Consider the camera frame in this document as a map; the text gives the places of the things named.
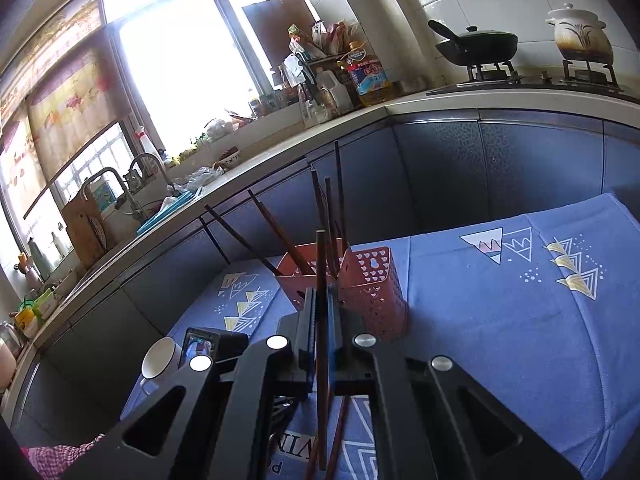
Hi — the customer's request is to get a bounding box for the white plastic jug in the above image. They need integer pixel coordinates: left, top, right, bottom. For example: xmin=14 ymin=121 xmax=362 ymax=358
xmin=320 ymin=69 xmax=354 ymax=114

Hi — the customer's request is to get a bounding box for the steel kettle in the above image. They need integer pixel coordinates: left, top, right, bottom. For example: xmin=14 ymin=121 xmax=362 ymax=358
xmin=0 ymin=319 xmax=25 ymax=361

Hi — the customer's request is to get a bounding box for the pink plastic utensil holder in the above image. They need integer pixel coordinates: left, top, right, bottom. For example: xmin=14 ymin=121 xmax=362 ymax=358
xmin=275 ymin=242 xmax=409 ymax=342

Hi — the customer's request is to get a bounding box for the printed window blind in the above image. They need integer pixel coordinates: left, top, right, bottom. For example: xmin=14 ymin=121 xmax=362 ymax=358
xmin=0 ymin=0 xmax=134 ymax=217

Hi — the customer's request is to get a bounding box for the black wok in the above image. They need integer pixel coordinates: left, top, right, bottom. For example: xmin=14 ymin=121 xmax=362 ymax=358
xmin=427 ymin=19 xmax=520 ymax=68

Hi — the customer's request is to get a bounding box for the blue kitchen counter cabinet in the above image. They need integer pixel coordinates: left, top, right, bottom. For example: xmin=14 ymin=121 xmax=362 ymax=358
xmin=10 ymin=92 xmax=640 ymax=441

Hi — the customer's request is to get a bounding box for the steel kitchen faucet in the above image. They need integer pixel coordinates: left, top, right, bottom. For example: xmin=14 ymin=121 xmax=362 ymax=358
xmin=128 ymin=152 xmax=176 ymax=199
xmin=81 ymin=167 xmax=134 ymax=216

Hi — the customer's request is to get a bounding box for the blue printed tablecloth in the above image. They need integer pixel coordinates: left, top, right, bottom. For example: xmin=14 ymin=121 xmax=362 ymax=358
xmin=117 ymin=192 xmax=640 ymax=480

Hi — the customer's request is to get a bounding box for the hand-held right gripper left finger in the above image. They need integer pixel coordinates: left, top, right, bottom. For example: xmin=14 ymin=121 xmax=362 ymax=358
xmin=62 ymin=287 xmax=319 ymax=480

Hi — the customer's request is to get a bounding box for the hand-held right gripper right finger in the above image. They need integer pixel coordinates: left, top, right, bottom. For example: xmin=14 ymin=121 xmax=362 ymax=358
xmin=327 ymin=284 xmax=584 ymax=480

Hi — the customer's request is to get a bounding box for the dark wok lid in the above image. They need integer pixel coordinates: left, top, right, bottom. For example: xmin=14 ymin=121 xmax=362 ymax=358
xmin=462 ymin=25 xmax=519 ymax=41

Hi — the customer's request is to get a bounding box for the white ceramic casserole pot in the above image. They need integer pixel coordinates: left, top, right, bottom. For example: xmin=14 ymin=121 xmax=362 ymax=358
xmin=545 ymin=3 xmax=615 ymax=64

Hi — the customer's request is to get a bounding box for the black gas stove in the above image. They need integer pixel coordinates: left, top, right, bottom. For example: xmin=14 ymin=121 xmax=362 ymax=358
xmin=425 ymin=60 xmax=640 ymax=104

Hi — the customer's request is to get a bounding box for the clear plastic bag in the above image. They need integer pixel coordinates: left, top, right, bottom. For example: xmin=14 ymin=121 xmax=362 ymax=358
xmin=184 ymin=165 xmax=225 ymax=192

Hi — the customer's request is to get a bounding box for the green plastic cup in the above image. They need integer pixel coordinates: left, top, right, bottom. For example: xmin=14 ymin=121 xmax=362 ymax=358
xmin=14 ymin=287 xmax=61 ymax=339

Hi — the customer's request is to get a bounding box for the pile of food packets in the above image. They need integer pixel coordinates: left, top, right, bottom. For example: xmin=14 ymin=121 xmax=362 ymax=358
xmin=287 ymin=18 xmax=361 ymax=61

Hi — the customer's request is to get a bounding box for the wooden cutting board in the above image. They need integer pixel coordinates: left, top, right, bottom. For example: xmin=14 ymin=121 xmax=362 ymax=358
xmin=60 ymin=193 xmax=109 ymax=270

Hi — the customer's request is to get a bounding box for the blue plastic tray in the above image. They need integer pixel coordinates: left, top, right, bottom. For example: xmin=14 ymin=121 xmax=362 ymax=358
xmin=135 ymin=188 xmax=206 ymax=237

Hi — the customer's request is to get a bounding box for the yellow cooking oil bottle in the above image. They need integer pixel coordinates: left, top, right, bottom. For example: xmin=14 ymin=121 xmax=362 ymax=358
xmin=344 ymin=41 xmax=394 ymax=108

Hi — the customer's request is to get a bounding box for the white mug with pink print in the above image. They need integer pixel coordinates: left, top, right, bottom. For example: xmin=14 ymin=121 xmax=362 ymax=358
xmin=139 ymin=337 xmax=184 ymax=396

